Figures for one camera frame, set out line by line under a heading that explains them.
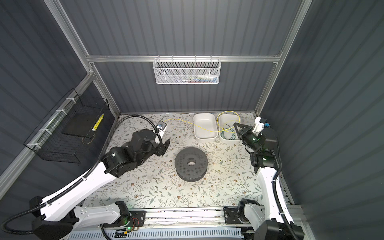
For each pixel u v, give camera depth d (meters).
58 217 0.39
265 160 0.55
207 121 1.12
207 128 1.20
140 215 0.75
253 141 0.62
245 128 0.63
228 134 1.05
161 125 0.56
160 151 0.60
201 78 0.92
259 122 0.67
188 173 0.83
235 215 0.74
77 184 0.40
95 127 0.75
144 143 0.47
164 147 0.61
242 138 0.66
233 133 1.05
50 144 0.65
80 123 0.76
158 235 0.77
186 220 0.74
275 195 0.43
